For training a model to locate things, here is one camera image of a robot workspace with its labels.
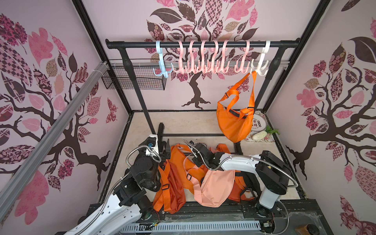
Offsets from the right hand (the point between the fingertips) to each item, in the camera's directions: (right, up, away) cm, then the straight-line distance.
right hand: (194, 153), depth 89 cm
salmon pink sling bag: (+11, -15, -13) cm, 23 cm away
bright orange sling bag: (+23, +20, -7) cm, 31 cm away
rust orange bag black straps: (+25, -17, -10) cm, 32 cm away
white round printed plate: (+51, +19, +22) cm, 59 cm away
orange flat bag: (-11, 0, +1) cm, 11 cm away
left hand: (-17, +10, -22) cm, 30 cm away
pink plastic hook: (+32, +78, +64) cm, 106 cm away
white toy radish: (+46, +10, +11) cm, 48 cm away
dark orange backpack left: (-13, -19, -14) cm, 27 cm away
